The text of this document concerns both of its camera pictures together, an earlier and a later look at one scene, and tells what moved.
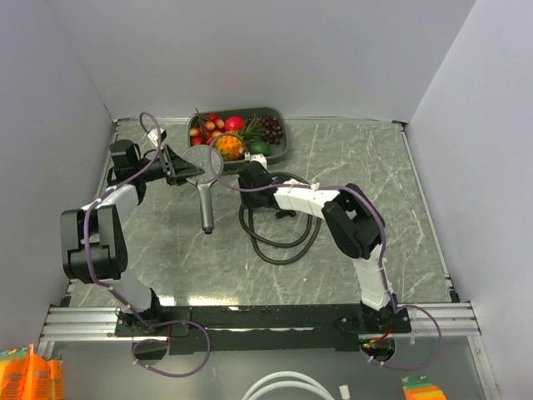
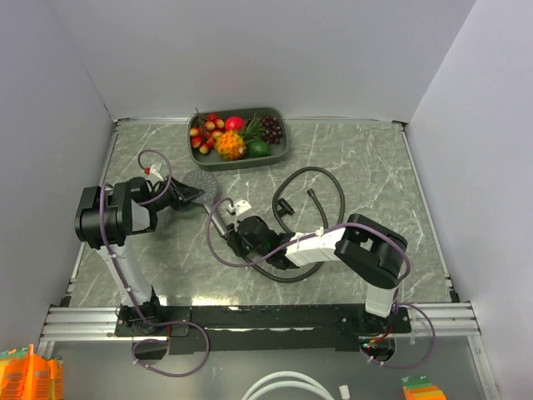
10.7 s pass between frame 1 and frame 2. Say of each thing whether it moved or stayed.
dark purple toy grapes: stayed
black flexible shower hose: moved
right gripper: moved
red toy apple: stayed
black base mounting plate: stayed
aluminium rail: stayed
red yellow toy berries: stayed
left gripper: moved
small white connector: stayed
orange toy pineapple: stayed
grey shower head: moved
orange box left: stayed
